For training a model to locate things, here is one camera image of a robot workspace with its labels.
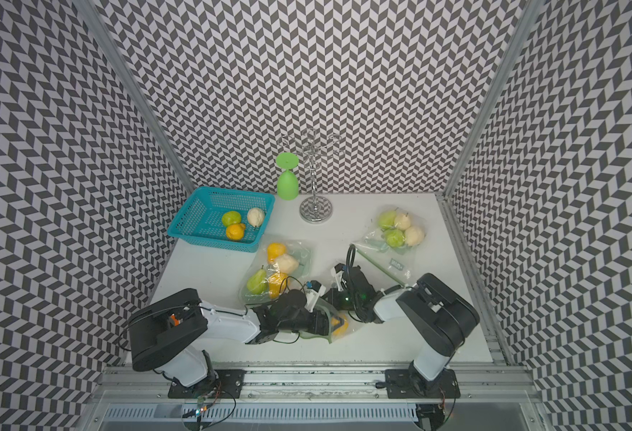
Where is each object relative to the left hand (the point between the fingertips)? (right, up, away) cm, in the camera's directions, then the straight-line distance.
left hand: (335, 325), depth 81 cm
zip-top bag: (-20, +17, +7) cm, 27 cm away
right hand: (-5, +4, +8) cm, 10 cm away
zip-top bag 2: (+1, +3, -5) cm, 6 cm away
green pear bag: (-41, +33, +24) cm, 58 cm away
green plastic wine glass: (-16, +44, +10) cm, 48 cm away
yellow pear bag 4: (-19, +11, +5) cm, 23 cm away
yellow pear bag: (-38, +27, +21) cm, 51 cm away
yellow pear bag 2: (+2, +1, -4) cm, 5 cm away
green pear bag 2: (-25, +12, +5) cm, 28 cm away
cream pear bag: (-31, +33, +24) cm, 52 cm away
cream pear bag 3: (+25, +32, +18) cm, 44 cm away
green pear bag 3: (+21, +32, +22) cm, 44 cm away
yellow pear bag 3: (-22, +21, +17) cm, 35 cm away
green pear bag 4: (+23, +25, +16) cm, 38 cm away
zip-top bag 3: (+23, +17, +11) cm, 30 cm away
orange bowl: (-31, +13, -30) cm, 45 cm away
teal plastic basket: (-55, +33, +28) cm, 70 cm away
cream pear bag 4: (+30, +26, +17) cm, 43 cm away
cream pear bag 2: (-16, +17, +11) cm, 26 cm away
